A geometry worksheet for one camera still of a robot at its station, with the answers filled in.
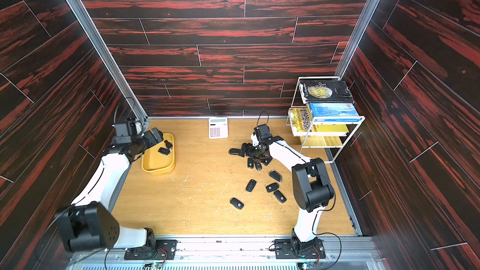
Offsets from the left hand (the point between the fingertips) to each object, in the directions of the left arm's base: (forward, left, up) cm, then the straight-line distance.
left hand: (156, 136), depth 85 cm
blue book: (+5, -78, +13) cm, 79 cm away
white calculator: (+21, -25, -17) cm, 37 cm away
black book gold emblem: (+17, -78, +14) cm, 81 cm away
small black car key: (0, -54, -20) cm, 58 cm away
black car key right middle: (-15, -55, -19) cm, 60 cm away
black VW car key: (-1, -45, -20) cm, 49 cm away
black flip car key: (+4, +3, -18) cm, 19 cm away
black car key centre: (-14, -45, -20) cm, 51 cm away
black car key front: (-23, -37, -20) cm, 48 cm away
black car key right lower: (-20, -58, -20) cm, 65 cm away
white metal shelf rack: (+13, -69, -2) cm, 71 cm away
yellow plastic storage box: (-2, +7, -21) cm, 22 cm away
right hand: (0, -44, -14) cm, 46 cm away
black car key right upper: (-9, -58, -19) cm, 61 cm away
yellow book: (+8, -83, -2) cm, 84 cm away
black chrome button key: (-3, -49, -20) cm, 53 cm away
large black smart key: (+8, -36, -23) cm, 43 cm away
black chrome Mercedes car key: (+8, +2, -18) cm, 20 cm away
